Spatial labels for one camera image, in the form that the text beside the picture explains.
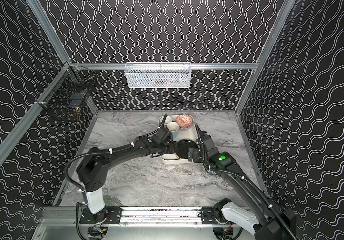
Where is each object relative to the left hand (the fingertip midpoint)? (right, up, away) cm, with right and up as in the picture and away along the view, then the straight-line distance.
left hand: (176, 145), depth 87 cm
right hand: (+12, -2, -7) cm, 14 cm away
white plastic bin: (-4, -9, +7) cm, 12 cm away
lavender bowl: (+8, +9, +16) cm, 20 cm away
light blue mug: (-1, +11, +14) cm, 18 cm away
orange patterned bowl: (+7, +15, +23) cm, 28 cm away
